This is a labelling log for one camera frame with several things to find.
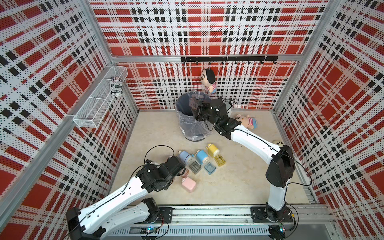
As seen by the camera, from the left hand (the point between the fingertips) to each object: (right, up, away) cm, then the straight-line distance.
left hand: (176, 169), depth 75 cm
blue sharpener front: (+4, +3, +10) cm, 12 cm away
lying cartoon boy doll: (+48, +24, +29) cm, 61 cm away
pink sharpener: (+6, -9, +2) cm, 11 cm away
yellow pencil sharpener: (+20, +7, +15) cm, 26 cm away
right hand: (+8, +35, 0) cm, 36 cm away
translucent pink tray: (+4, -7, +12) cm, 14 cm away
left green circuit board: (-11, -27, -6) cm, 30 cm away
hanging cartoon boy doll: (+17, +51, +16) cm, 56 cm away
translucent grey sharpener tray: (+9, -4, +16) cm, 18 cm away
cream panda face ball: (+64, +11, +22) cm, 69 cm away
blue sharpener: (+14, +3, +13) cm, 19 cm away
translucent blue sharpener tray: (+18, -4, +16) cm, 24 cm away
